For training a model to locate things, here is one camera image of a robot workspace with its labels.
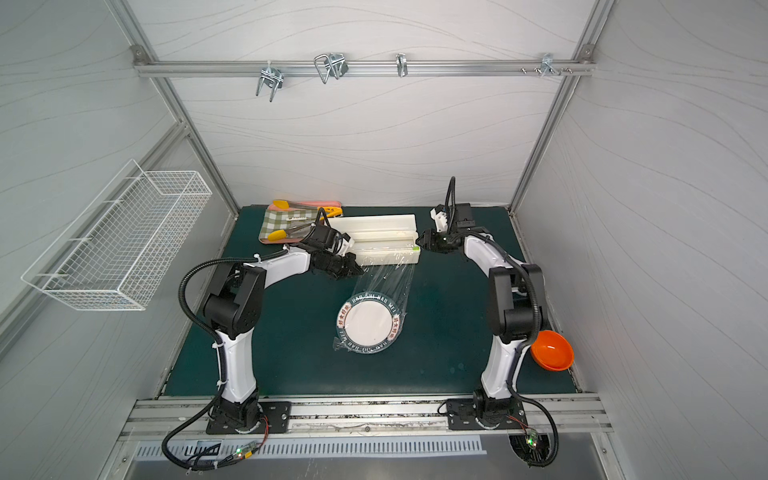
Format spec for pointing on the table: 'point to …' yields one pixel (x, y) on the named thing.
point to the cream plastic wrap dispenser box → (381, 239)
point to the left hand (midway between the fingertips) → (365, 272)
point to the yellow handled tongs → (324, 212)
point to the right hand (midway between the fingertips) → (423, 239)
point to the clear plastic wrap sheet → (392, 281)
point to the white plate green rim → (368, 323)
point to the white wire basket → (107, 251)
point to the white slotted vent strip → (150, 451)
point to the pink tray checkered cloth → (294, 221)
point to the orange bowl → (552, 351)
